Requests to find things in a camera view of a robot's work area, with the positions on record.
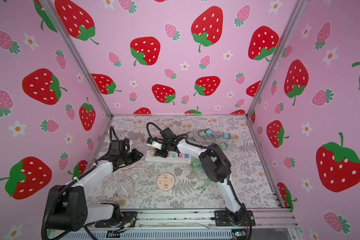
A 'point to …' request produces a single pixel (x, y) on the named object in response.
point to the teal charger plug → (226, 136)
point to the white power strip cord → (128, 169)
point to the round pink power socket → (166, 182)
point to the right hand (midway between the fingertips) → (155, 149)
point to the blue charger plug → (209, 132)
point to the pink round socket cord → (116, 197)
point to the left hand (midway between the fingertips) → (142, 154)
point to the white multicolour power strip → (172, 157)
